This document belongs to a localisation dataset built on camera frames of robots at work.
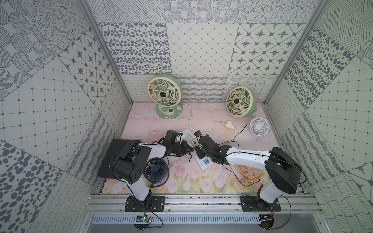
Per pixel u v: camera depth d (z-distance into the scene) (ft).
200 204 2.48
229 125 3.41
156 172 2.49
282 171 1.46
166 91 3.05
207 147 2.18
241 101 3.35
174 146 2.64
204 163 2.81
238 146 3.05
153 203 2.40
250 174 2.51
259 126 3.13
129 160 1.60
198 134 2.51
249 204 2.41
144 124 3.53
